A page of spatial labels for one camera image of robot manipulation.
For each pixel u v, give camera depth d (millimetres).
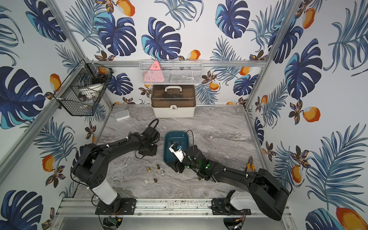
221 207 738
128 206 737
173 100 1028
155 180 829
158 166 874
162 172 851
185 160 702
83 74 945
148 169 858
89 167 476
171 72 1009
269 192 434
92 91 799
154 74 901
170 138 986
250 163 880
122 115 1129
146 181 822
